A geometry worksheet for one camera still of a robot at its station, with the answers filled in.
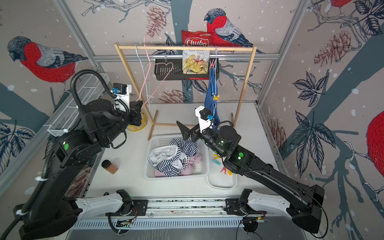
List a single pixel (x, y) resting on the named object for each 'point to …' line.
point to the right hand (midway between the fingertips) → (188, 114)
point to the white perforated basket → (200, 171)
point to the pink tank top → (191, 161)
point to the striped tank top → (170, 160)
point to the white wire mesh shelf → (92, 87)
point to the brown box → (107, 165)
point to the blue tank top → (211, 102)
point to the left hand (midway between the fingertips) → (143, 99)
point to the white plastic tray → (219, 176)
